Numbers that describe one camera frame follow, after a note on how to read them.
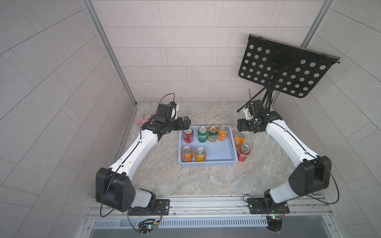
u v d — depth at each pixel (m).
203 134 0.89
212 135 0.89
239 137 0.87
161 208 0.71
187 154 0.79
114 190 0.39
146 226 0.66
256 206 0.71
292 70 0.72
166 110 0.60
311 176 0.41
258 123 0.58
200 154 0.79
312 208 0.71
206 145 0.98
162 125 0.56
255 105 0.64
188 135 0.87
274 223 0.68
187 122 0.71
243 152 0.80
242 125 0.74
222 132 0.89
